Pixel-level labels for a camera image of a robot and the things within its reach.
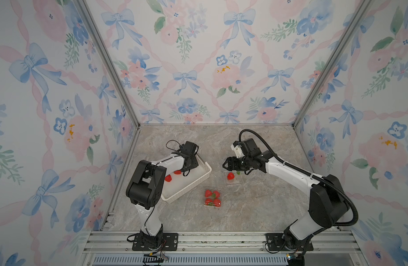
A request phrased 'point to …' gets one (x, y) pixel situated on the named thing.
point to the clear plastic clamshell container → (212, 188)
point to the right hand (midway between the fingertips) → (229, 164)
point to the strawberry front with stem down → (208, 201)
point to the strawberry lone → (230, 176)
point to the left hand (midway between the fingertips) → (194, 163)
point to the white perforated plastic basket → (180, 184)
